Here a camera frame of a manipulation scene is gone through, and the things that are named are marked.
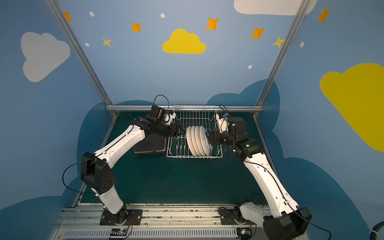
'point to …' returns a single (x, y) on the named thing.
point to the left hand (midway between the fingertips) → (181, 130)
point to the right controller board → (244, 233)
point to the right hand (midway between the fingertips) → (216, 130)
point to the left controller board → (118, 232)
